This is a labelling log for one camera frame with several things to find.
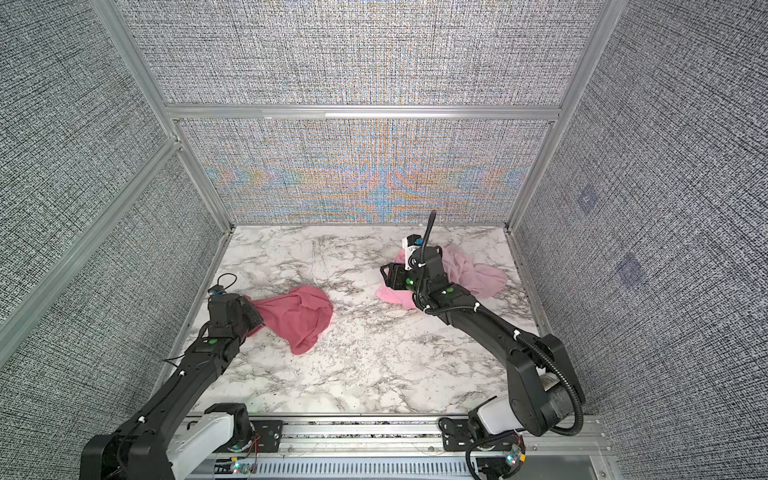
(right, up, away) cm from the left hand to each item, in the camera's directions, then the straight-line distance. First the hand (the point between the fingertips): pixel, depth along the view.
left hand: (251, 308), depth 86 cm
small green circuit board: (+5, -34, -17) cm, 38 cm away
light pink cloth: (+44, +2, +8) cm, 45 cm away
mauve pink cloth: (+72, +7, +15) cm, 74 cm away
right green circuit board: (+68, -30, -18) cm, 77 cm away
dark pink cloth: (+13, -2, +1) cm, 14 cm away
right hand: (+40, +12, -1) cm, 41 cm away
